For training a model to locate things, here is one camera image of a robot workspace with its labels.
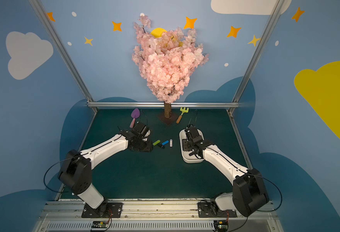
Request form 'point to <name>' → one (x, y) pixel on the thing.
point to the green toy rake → (183, 110)
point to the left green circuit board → (100, 224)
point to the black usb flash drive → (161, 145)
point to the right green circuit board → (221, 225)
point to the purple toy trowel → (134, 114)
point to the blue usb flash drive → (164, 143)
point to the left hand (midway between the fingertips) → (150, 145)
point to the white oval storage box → (186, 155)
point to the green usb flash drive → (156, 142)
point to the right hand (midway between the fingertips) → (189, 141)
